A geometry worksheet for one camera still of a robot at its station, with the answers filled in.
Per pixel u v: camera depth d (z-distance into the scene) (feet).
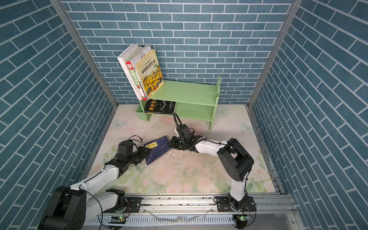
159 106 3.24
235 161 1.59
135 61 2.28
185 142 2.33
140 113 3.51
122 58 2.19
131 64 2.26
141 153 2.57
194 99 2.84
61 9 2.32
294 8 2.35
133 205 2.43
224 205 2.42
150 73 2.71
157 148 2.98
